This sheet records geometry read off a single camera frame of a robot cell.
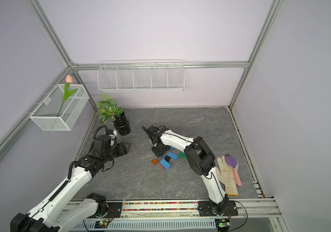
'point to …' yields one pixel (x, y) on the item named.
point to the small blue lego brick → (162, 155)
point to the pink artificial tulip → (67, 92)
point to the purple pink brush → (231, 160)
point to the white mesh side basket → (44, 115)
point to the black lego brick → (167, 158)
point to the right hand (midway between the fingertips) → (160, 150)
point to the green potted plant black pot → (107, 108)
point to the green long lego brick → (182, 154)
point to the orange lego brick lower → (155, 161)
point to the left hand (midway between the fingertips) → (126, 146)
